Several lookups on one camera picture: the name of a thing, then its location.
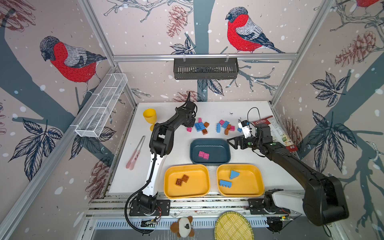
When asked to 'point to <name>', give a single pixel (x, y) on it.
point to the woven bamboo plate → (232, 225)
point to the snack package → (278, 135)
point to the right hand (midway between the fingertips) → (232, 140)
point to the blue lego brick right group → (224, 125)
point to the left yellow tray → (198, 185)
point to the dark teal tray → (219, 149)
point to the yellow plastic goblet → (150, 115)
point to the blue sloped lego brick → (233, 174)
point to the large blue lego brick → (199, 126)
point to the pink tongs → (132, 160)
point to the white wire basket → (91, 124)
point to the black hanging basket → (206, 70)
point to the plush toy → (183, 227)
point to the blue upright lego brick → (218, 128)
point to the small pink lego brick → (206, 156)
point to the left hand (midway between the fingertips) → (188, 122)
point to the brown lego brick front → (185, 178)
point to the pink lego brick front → (201, 154)
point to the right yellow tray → (250, 183)
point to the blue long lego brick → (226, 183)
